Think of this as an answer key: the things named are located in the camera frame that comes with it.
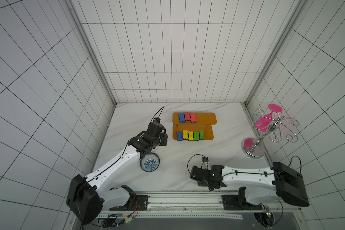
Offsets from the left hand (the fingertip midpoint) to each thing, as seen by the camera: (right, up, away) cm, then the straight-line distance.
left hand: (162, 139), depth 81 cm
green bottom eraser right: (+26, 0, +17) cm, 31 cm away
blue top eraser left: (+12, +12, +11) cm, 20 cm away
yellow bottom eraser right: (+19, -1, +17) cm, 25 cm away
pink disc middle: (+61, +10, +3) cm, 62 cm away
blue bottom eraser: (+11, -1, +16) cm, 19 cm away
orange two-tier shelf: (+26, +10, +9) cm, 30 cm away
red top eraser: (+16, +13, +11) cm, 23 cm away
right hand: (+20, -25, 0) cm, 32 cm away
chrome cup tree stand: (+60, -8, +11) cm, 62 cm away
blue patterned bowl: (-8, -15, +5) cm, 18 cm away
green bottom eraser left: (+22, 0, +17) cm, 28 cm away
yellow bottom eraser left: (+15, 0, +17) cm, 22 cm away
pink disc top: (+65, +18, -2) cm, 67 cm away
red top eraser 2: (+19, +12, +9) cm, 25 cm away
